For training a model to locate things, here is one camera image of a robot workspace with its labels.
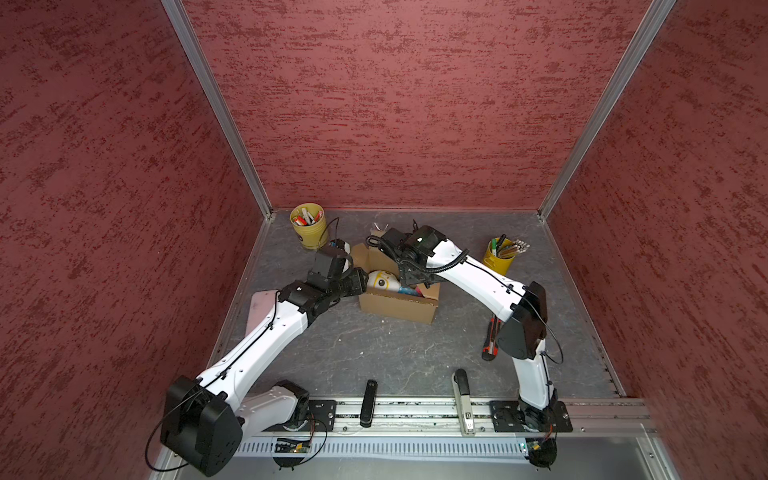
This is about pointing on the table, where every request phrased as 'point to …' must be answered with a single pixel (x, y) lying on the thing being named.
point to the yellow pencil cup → (491, 258)
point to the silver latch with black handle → (461, 384)
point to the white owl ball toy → (383, 279)
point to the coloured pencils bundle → (517, 247)
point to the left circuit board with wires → (290, 452)
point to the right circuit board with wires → (542, 452)
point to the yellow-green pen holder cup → (310, 225)
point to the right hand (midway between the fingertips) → (427, 280)
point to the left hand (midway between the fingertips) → (361, 283)
